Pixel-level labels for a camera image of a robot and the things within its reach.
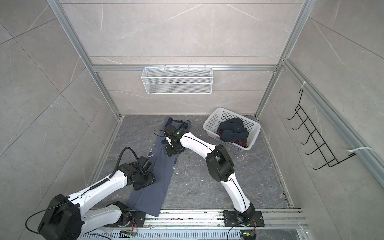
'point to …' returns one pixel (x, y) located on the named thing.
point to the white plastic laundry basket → (210, 126)
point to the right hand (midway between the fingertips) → (172, 151)
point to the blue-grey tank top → (148, 199)
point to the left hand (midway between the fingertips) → (151, 178)
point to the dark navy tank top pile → (233, 129)
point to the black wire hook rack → (328, 157)
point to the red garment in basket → (239, 141)
